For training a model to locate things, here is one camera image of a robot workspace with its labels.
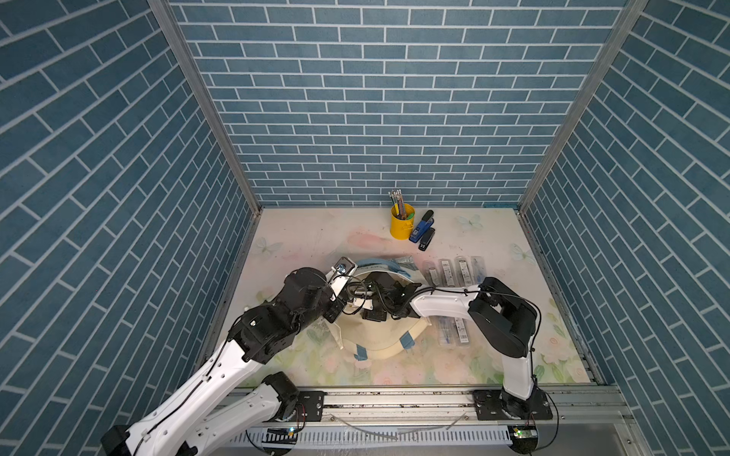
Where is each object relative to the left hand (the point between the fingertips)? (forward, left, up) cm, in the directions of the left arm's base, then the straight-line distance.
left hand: (352, 285), depth 69 cm
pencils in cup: (+41, -14, -10) cm, 45 cm away
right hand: (+8, -3, -23) cm, 25 cm away
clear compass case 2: (+21, -44, -24) cm, 54 cm away
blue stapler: (+41, -26, -20) cm, 53 cm away
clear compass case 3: (-2, -28, -24) cm, 37 cm away
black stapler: (+33, -25, -22) cm, 47 cm away
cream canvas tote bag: (-5, -7, -22) cm, 24 cm away
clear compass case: (+19, -37, -22) cm, 47 cm away
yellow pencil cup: (+36, -16, -15) cm, 43 cm away
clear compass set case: (+18, -31, -23) cm, 43 cm away
